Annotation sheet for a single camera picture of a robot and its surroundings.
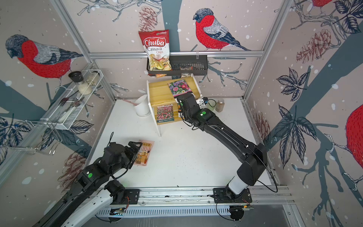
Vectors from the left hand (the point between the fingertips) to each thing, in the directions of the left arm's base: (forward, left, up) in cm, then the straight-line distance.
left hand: (143, 146), depth 73 cm
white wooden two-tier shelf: (+25, -7, +15) cm, 30 cm away
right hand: (+21, -19, +12) cm, 31 cm away
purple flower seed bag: (+30, -18, +14) cm, 38 cm away
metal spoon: (+15, +34, +16) cm, 41 cm away
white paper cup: (+35, +10, -8) cm, 37 cm away
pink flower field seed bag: (+24, -9, -2) cm, 25 cm away
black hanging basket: (+63, -21, +8) cm, 67 cm away
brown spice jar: (+37, -48, -10) cm, 62 cm away
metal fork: (+18, +40, +17) cm, 47 cm away
